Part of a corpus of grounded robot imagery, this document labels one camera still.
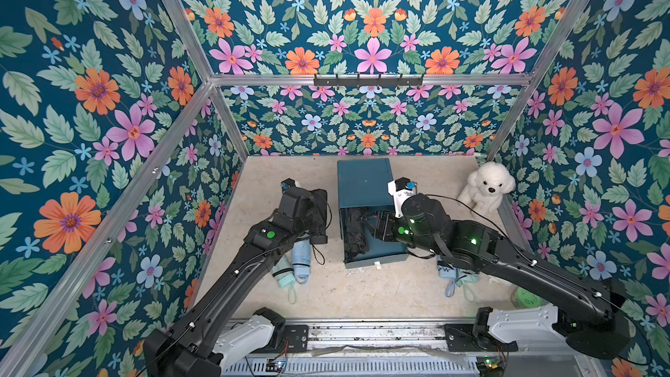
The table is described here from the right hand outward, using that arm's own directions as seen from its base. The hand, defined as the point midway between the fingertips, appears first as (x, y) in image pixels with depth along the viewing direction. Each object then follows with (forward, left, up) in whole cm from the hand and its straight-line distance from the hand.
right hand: (369, 219), depth 64 cm
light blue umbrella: (+1, +22, -28) cm, 36 cm away
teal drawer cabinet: (+19, +2, -9) cm, 21 cm away
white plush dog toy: (+24, -41, -17) cm, 50 cm away
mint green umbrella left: (-4, +27, -28) cm, 40 cm away
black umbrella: (+7, +5, -11) cm, 14 cm away
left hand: (+9, +14, -9) cm, 19 cm away
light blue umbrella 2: (-2, -26, -29) cm, 39 cm away
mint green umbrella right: (-4, -31, -28) cm, 42 cm away
